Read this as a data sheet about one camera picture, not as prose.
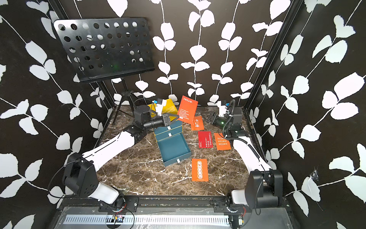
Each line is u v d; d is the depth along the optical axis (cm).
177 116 75
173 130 87
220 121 70
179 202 77
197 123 110
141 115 59
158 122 68
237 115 61
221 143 99
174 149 96
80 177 42
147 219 70
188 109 78
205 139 101
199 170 87
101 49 68
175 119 74
